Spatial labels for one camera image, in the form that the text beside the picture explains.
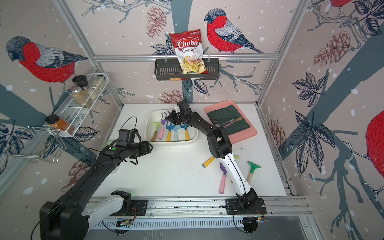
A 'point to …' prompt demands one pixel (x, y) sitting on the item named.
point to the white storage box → (155, 115)
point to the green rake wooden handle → (157, 125)
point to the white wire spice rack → (72, 117)
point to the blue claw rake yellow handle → (185, 126)
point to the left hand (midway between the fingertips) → (151, 145)
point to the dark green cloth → (228, 117)
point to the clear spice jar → (98, 82)
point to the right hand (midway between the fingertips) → (164, 118)
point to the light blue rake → (175, 132)
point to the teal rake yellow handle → (207, 162)
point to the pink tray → (240, 135)
